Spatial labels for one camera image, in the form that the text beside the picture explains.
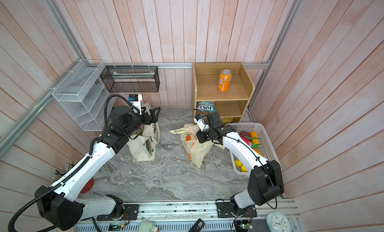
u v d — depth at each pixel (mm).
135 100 603
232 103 960
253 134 970
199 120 749
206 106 929
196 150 798
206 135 715
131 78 1060
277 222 689
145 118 638
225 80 779
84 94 736
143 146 805
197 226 667
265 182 422
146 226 664
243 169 831
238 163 845
